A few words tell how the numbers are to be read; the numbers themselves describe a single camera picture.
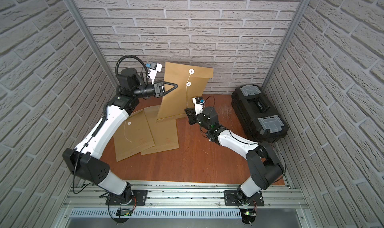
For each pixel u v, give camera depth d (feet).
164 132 3.19
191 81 2.19
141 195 2.43
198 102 2.29
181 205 2.39
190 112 2.43
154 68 1.93
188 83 2.19
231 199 2.43
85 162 1.33
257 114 2.86
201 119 2.32
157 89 1.90
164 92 2.03
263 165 1.45
